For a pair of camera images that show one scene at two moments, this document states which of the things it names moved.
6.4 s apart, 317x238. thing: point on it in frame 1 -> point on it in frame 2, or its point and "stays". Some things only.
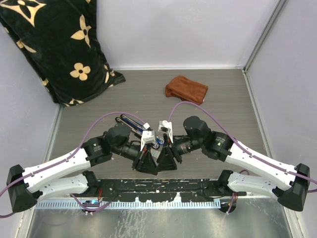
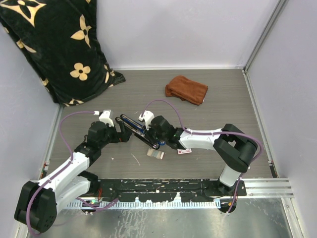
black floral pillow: x=60 y=38 stays
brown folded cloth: x=180 y=87 stays
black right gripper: x=166 y=160 -> x=148 y=132
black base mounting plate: x=154 y=190 stays
